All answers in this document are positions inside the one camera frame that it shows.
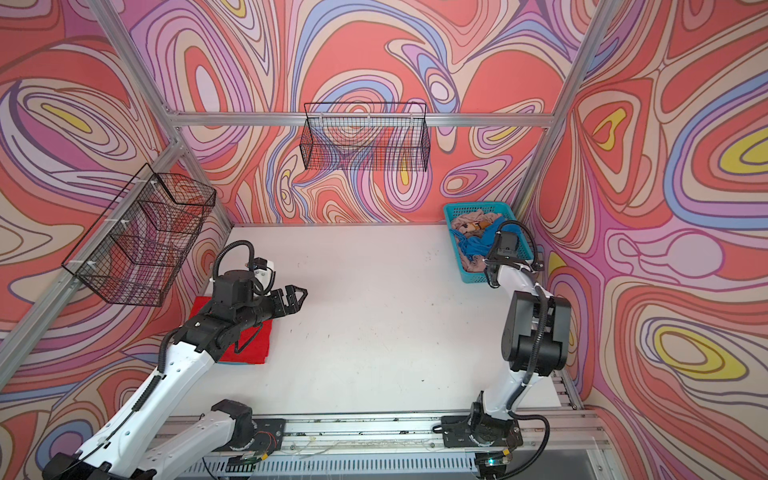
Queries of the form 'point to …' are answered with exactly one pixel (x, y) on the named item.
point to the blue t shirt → (480, 241)
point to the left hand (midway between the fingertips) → (301, 292)
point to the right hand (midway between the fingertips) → (501, 267)
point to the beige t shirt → (473, 224)
